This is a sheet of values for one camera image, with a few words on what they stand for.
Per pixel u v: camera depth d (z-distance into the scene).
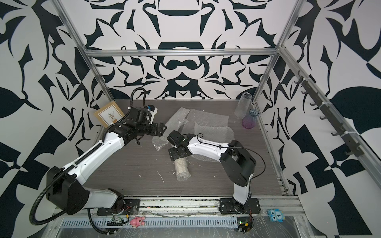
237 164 0.47
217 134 1.02
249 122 1.00
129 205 0.75
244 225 0.71
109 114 0.96
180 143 0.65
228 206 0.75
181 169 0.81
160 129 0.72
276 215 0.71
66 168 0.42
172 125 0.96
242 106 1.04
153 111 0.73
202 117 1.09
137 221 0.69
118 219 0.70
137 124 0.61
